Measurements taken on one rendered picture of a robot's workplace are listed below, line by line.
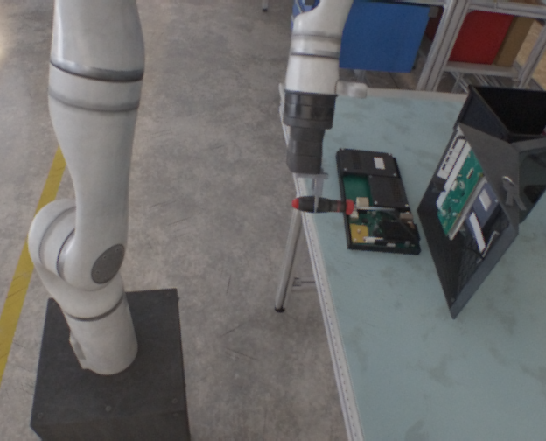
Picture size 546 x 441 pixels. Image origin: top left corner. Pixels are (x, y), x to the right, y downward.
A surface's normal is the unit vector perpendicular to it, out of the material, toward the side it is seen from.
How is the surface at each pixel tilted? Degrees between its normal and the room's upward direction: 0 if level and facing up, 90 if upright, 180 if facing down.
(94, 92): 76
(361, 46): 90
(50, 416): 0
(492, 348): 0
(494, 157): 0
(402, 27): 90
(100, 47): 57
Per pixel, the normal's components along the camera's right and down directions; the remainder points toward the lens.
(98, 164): 0.55, 0.54
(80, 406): 0.11, -0.69
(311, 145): 0.10, -0.01
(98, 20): 0.46, 0.03
